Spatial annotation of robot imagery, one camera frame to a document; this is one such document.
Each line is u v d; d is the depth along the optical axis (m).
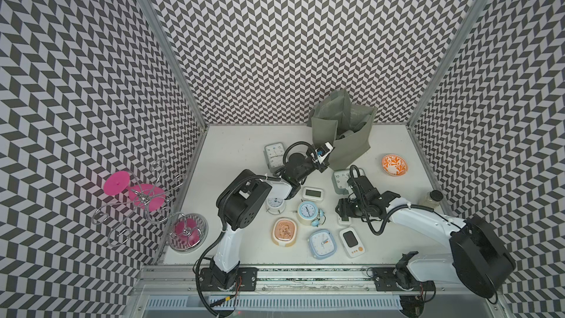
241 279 0.71
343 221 0.83
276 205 0.85
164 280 0.74
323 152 0.72
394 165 0.99
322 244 0.78
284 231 0.81
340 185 0.93
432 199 0.83
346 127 1.07
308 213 0.84
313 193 1.01
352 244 0.78
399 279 0.66
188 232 0.80
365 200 0.66
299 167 0.71
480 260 0.41
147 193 0.60
